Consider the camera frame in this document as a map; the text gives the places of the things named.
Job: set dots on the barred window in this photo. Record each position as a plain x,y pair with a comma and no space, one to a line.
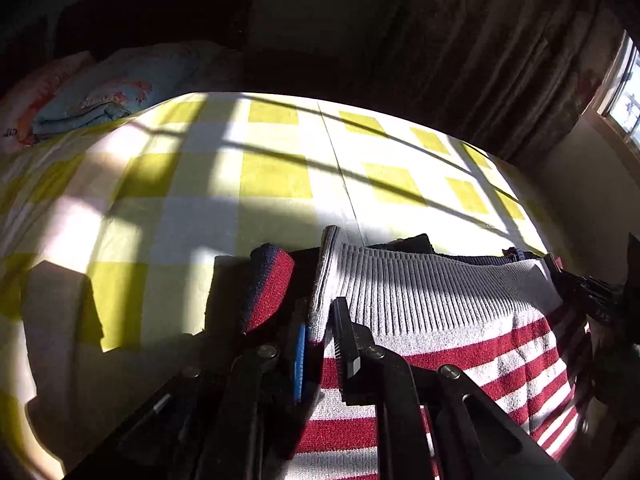
625,100

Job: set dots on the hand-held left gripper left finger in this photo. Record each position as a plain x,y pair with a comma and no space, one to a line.
299,360

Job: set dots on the light blue floral folded quilt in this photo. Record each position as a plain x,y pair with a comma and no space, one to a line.
125,90

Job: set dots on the floral curtain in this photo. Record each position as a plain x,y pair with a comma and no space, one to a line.
500,60

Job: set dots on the orange floral pillow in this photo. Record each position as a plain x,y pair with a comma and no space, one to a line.
30,95

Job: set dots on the large dark wooden headboard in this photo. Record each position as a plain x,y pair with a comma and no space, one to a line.
150,10

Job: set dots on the yellow white checked blanket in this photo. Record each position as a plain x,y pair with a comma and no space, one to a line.
200,230

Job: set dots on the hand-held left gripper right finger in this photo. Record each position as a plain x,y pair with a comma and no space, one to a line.
346,350

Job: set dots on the red white striped sweater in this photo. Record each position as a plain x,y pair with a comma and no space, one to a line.
450,300

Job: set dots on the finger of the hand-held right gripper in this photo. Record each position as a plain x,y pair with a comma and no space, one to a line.
562,277

